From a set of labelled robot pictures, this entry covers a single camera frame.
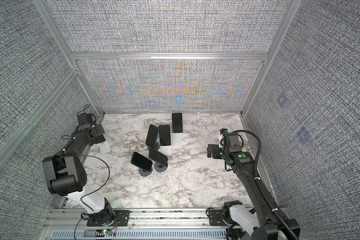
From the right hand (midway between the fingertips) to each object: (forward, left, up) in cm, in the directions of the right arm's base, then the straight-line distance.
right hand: (216, 147), depth 80 cm
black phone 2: (-4, +41, -7) cm, 42 cm away
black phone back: (+22, +22, -2) cm, 31 cm away
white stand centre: (+8, +29, -15) cm, 34 cm away
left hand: (+15, +73, -2) cm, 74 cm away
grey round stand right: (-4, +32, -15) cm, 36 cm away
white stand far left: (+10, +70, -15) cm, 73 cm away
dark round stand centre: (+7, +36, -12) cm, 39 cm away
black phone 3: (-2, +32, -7) cm, 33 cm away
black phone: (+12, +37, -4) cm, 39 cm away
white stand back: (+17, +22, -13) cm, 31 cm away
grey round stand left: (-7, +41, -15) cm, 44 cm away
